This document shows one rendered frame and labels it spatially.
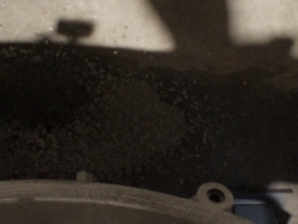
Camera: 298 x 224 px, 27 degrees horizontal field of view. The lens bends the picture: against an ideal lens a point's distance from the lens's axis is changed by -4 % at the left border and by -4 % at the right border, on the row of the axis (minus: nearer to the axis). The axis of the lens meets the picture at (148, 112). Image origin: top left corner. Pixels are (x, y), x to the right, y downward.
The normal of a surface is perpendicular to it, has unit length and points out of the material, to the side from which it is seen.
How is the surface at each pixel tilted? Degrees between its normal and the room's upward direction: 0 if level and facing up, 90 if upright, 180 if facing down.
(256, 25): 0
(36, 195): 93
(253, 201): 0
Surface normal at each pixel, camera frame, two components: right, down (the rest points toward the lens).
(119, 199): 0.21, -0.82
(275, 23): 0.12, 0.70
